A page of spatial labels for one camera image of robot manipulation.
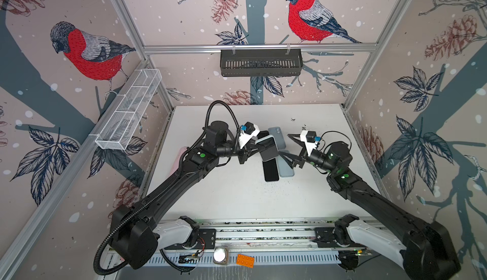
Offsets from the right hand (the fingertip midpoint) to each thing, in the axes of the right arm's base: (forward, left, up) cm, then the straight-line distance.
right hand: (286, 141), depth 72 cm
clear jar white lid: (-36, +23, -15) cm, 45 cm away
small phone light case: (+25, 0, -27) cm, 37 cm away
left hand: (-3, +9, +3) cm, 10 cm away
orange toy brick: (-37, +15, -26) cm, 47 cm away
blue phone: (+1, +5, -26) cm, 27 cm away
